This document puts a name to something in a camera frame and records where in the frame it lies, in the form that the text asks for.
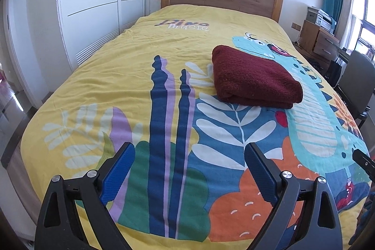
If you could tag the grey desk chair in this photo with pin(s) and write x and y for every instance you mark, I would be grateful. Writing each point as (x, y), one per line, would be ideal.
(356, 86)

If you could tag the white printer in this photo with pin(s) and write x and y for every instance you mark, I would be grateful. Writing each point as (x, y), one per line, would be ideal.
(321, 18)

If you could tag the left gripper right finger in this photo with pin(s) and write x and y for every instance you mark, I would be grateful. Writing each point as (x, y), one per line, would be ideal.
(304, 213)

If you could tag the black backpack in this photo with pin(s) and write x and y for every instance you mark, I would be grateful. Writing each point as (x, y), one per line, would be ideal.
(333, 73)

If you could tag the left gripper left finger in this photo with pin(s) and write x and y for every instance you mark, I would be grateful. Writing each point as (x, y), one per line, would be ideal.
(59, 225)

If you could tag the wooden drawer cabinet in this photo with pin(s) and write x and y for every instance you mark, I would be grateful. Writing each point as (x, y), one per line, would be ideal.
(316, 41)

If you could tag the yellow dinosaur print bedspread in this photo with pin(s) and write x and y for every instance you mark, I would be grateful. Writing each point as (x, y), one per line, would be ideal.
(189, 186)

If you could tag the dark red knit sweater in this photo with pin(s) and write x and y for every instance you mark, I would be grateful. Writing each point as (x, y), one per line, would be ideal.
(251, 80)

